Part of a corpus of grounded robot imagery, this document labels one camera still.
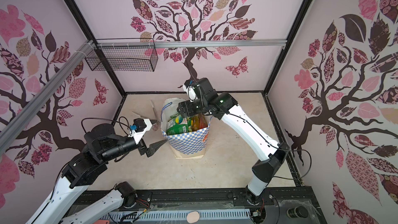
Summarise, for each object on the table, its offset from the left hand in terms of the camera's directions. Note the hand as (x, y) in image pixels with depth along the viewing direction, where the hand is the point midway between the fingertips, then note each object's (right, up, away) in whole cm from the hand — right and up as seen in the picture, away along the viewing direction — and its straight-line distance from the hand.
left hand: (159, 132), depth 59 cm
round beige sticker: (+12, -41, +10) cm, 43 cm away
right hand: (+9, +11, +10) cm, 17 cm away
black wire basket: (-32, +43, +35) cm, 64 cm away
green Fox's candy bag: (+3, 0, +23) cm, 23 cm away
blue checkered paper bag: (+10, -9, +15) cm, 20 cm away
